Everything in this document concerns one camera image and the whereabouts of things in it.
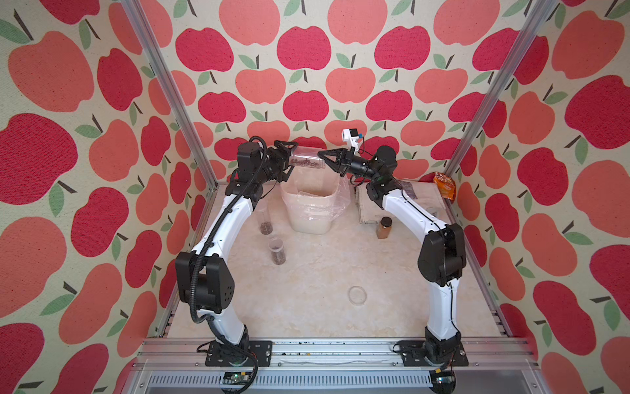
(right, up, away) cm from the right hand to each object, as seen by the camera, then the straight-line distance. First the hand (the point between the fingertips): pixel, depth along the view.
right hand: (319, 159), depth 72 cm
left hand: (-5, +2, +5) cm, 8 cm away
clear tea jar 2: (-15, -31, +17) cm, 38 cm away
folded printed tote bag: (+22, -16, +32) cm, 42 cm away
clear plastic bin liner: (-1, -10, +11) cm, 15 cm away
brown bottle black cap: (+26, -23, +24) cm, 42 cm away
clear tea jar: (-22, -22, +30) cm, 43 cm away
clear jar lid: (+14, -46, +15) cm, 51 cm away
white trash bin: (-3, -23, +31) cm, 39 cm away
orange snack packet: (+60, -4, +41) cm, 73 cm away
